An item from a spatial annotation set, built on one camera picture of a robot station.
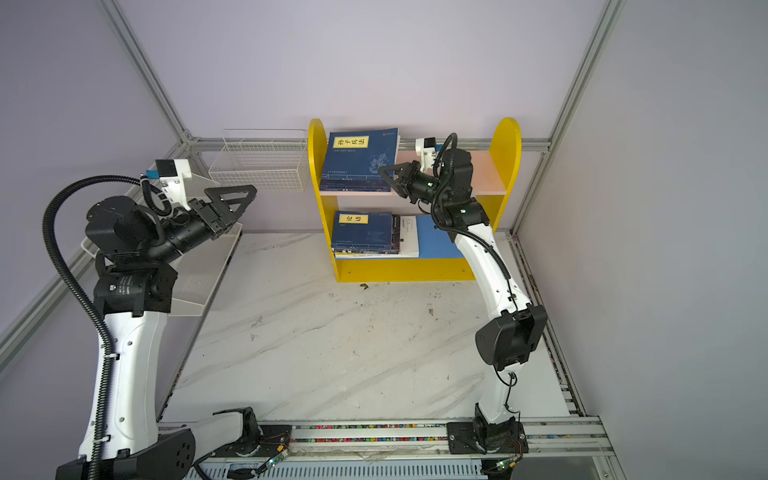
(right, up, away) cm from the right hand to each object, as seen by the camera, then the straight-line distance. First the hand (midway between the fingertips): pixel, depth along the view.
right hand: (374, 171), depth 67 cm
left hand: (-22, -8, -13) cm, 27 cm away
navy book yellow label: (-5, -11, +24) cm, 27 cm away
